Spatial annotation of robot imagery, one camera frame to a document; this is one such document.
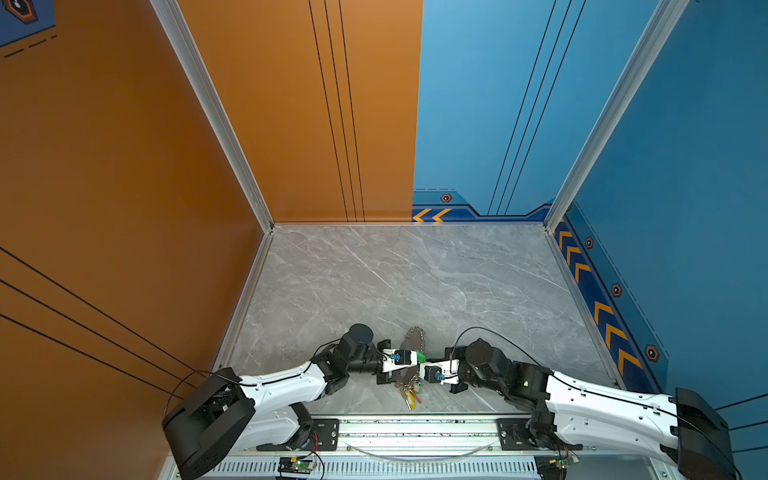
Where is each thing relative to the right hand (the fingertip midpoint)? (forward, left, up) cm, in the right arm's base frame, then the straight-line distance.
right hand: (428, 356), depth 76 cm
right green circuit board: (-22, -29, -13) cm, 38 cm away
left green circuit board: (-22, +33, -11) cm, 41 cm away
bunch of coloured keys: (-6, +5, -7) cm, 11 cm away
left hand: (0, +3, -1) cm, 4 cm away
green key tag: (0, +2, 0) cm, 2 cm away
